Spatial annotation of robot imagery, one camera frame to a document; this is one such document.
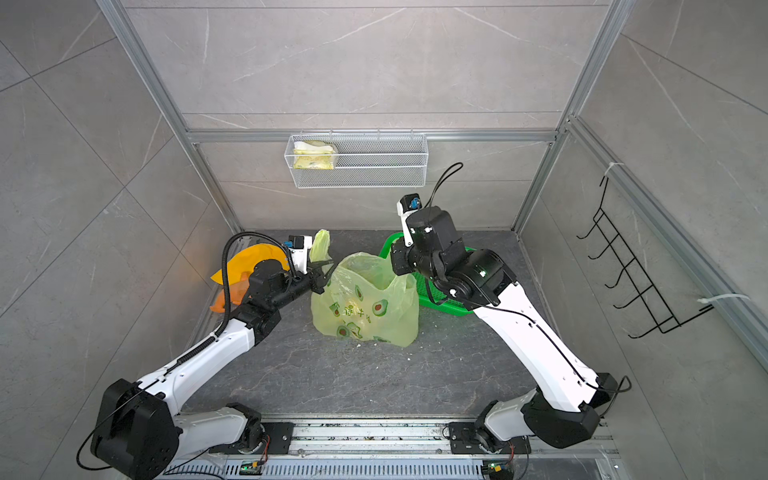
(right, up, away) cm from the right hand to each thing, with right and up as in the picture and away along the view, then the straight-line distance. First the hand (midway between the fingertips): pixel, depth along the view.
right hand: (401, 242), depth 64 cm
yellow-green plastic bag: (-9, -14, +10) cm, 20 cm away
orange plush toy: (-52, -16, +31) cm, 63 cm away
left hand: (-16, -4, +11) cm, 20 cm away
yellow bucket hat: (-59, -5, +51) cm, 78 cm away
